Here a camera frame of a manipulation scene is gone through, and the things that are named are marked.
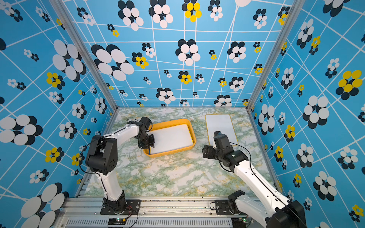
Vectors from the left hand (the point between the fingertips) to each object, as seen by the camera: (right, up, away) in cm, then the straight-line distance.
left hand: (154, 145), depth 95 cm
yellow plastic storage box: (+24, +15, +7) cm, 29 cm away
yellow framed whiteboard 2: (+50, +15, +16) cm, 55 cm away
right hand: (+35, 0, -14) cm, 38 cm away
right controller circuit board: (+48, -34, -24) cm, 64 cm away
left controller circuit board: (-14, -35, -23) cm, 44 cm away
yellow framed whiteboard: (+11, +4, +3) cm, 12 cm away
